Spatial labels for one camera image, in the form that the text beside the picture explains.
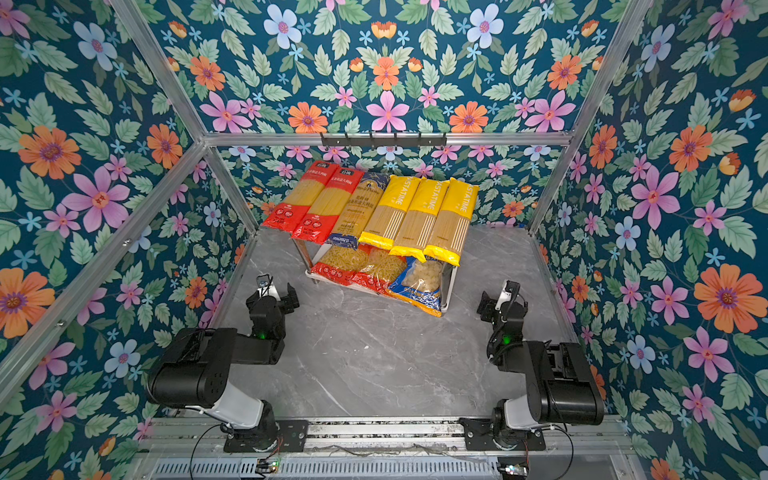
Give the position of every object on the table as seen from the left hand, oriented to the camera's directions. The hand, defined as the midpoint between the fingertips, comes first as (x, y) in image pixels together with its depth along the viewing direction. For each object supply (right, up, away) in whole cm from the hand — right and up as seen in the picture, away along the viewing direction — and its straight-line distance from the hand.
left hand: (274, 280), depth 90 cm
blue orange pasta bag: (+44, -1, -1) cm, 44 cm away
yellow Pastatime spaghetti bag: (+36, +19, -16) cm, 44 cm away
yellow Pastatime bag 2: (+51, +14, -19) cm, 57 cm away
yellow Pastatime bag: (+44, +18, -16) cm, 50 cm away
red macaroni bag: (+21, +4, +6) cm, 22 cm away
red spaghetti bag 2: (+20, +19, -16) cm, 32 cm away
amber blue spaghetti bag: (+28, +19, -15) cm, 37 cm away
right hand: (+69, -4, +2) cm, 69 cm away
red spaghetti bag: (+11, +18, -17) cm, 27 cm away
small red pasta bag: (+33, +3, +3) cm, 33 cm away
